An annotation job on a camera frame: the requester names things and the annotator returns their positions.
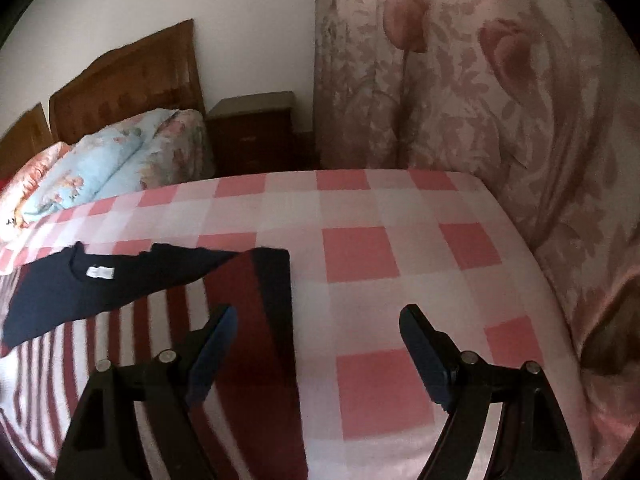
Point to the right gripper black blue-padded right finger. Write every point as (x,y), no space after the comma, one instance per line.
(532,441)

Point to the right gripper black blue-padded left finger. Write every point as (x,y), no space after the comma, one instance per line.
(104,439)

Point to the red white striped navy sweater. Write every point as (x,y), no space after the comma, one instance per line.
(63,313)

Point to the pink floral pillow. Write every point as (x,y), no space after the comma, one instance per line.
(26,181)

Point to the pink checkered bed sheet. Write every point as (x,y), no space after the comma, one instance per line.
(362,244)

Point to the light blue floral pillow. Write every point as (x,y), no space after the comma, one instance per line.
(151,150)

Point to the small brown wooden headboard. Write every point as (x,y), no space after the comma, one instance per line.
(27,137)

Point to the dark wooden nightstand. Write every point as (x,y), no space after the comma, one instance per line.
(255,134)

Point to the pink floral curtain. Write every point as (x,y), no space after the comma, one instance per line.
(540,100)

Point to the large brown wooden headboard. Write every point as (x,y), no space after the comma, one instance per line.
(157,71)

